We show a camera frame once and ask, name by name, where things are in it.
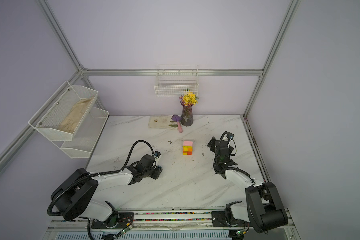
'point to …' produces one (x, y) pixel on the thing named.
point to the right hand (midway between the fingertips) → (218, 139)
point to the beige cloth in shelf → (76, 113)
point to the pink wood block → (188, 143)
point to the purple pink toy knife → (177, 118)
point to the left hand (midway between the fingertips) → (157, 169)
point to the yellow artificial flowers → (189, 98)
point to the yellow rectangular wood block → (185, 148)
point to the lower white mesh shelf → (84, 140)
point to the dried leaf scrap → (169, 141)
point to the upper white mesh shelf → (64, 113)
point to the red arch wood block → (188, 153)
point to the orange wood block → (190, 149)
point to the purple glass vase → (187, 118)
